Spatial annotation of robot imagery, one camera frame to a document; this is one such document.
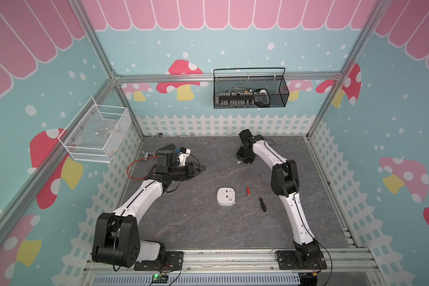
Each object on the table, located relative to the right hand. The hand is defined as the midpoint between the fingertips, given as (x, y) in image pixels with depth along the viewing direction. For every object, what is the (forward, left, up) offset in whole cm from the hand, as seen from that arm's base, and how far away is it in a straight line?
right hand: (239, 158), depth 108 cm
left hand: (-21, +20, +17) cm, 33 cm away
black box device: (+9, +46, -1) cm, 47 cm away
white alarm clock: (-26, +9, +2) cm, 28 cm away
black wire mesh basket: (+18, -5, +34) cm, 39 cm away
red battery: (-22, -3, -1) cm, 22 cm away
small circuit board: (-59, +38, -3) cm, 70 cm away
